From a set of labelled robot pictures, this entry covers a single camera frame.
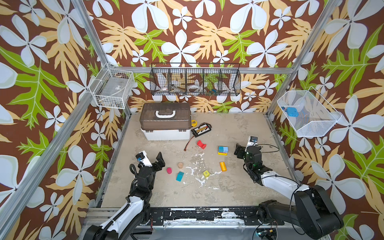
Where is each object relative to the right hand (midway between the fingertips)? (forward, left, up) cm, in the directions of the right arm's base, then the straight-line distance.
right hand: (241, 144), depth 89 cm
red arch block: (+7, +24, -11) cm, 27 cm away
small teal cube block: (+2, +11, -9) cm, 14 cm away
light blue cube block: (+1, +8, -8) cm, 11 cm away
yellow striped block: (-1, +9, -10) cm, 13 cm away
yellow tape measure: (+24, +28, -9) cm, 38 cm away
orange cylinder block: (-9, +11, -10) cm, 17 cm away
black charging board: (+20, +22, -9) cm, 31 cm away
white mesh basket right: (+9, -36, +16) cm, 41 cm away
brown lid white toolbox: (+10, +46, +10) cm, 48 cm away
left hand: (-6, +52, +2) cm, 52 cm away
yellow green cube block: (-15, +22, -9) cm, 28 cm away
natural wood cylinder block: (-8, +37, -10) cm, 39 cm away
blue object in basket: (+14, -29, +14) cm, 35 cm away
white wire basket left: (+25, +77, +24) cm, 84 cm away
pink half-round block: (-12, +44, -9) cm, 47 cm away
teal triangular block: (-15, +38, -10) cm, 42 cm away
